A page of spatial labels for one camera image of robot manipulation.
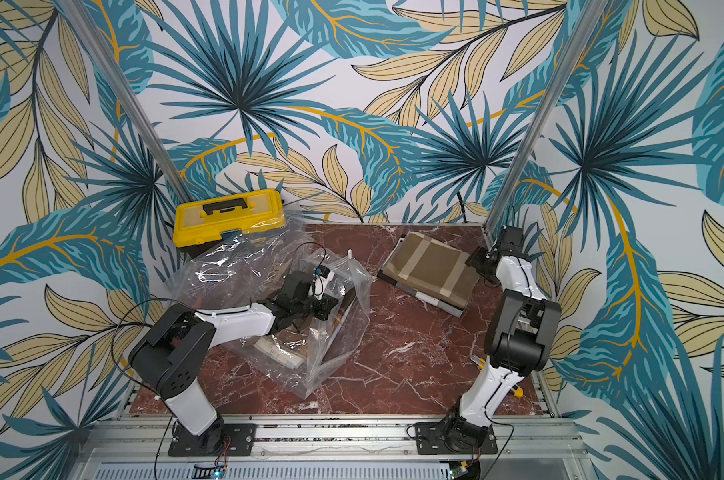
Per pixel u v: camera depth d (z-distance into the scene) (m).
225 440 0.72
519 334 0.51
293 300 0.72
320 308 0.82
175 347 0.50
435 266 1.04
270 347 0.87
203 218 0.98
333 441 0.75
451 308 0.95
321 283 0.80
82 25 0.69
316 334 0.84
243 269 0.98
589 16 0.69
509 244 0.75
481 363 0.86
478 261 0.87
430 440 0.73
